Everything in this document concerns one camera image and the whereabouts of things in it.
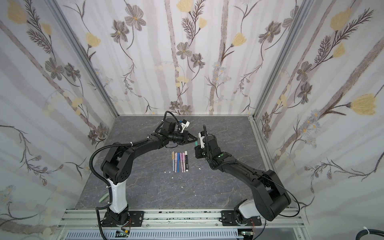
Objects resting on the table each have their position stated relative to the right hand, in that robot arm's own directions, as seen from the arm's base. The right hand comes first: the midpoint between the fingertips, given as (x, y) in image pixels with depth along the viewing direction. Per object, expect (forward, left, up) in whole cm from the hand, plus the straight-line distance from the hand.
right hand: (192, 144), depth 85 cm
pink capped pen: (-2, +5, -14) cm, 16 cm away
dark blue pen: (-3, +9, -15) cm, 18 cm away
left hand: (+5, -1, +2) cm, 5 cm away
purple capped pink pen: (-5, +7, -15) cm, 17 cm away
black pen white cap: (-4, +3, -15) cm, 16 cm away
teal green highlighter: (+1, -2, -1) cm, 2 cm away
